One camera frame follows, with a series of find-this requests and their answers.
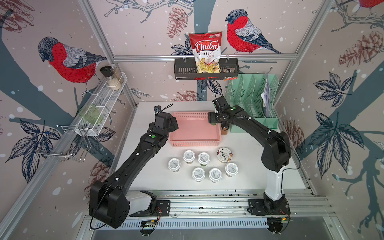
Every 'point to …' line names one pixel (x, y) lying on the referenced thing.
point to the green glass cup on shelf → (90, 112)
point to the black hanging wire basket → (186, 68)
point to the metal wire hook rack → (67, 141)
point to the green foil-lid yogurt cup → (213, 123)
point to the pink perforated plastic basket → (194, 129)
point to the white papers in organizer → (266, 96)
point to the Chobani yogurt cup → (224, 155)
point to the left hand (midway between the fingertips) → (169, 117)
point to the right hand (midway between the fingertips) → (212, 117)
